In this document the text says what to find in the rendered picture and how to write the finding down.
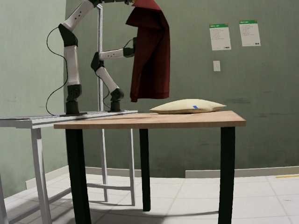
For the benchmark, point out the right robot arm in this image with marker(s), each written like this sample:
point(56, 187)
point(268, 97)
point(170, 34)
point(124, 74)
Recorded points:
point(71, 44)

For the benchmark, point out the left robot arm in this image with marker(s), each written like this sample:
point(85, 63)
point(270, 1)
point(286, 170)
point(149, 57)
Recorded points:
point(98, 66)

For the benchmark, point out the dark red pillowcase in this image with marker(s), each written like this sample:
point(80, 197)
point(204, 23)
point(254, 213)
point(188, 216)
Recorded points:
point(151, 69)

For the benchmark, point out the cream pillow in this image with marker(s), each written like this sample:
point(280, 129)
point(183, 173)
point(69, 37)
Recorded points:
point(187, 106)

